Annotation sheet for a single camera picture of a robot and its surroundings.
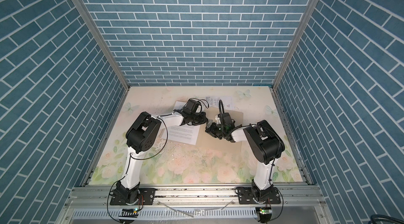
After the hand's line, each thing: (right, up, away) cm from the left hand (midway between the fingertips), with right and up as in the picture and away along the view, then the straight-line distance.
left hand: (209, 119), depth 100 cm
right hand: (-3, -5, -5) cm, 7 cm away
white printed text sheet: (-14, -8, -5) cm, 17 cm away
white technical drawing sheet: (+3, +12, +12) cm, 17 cm away
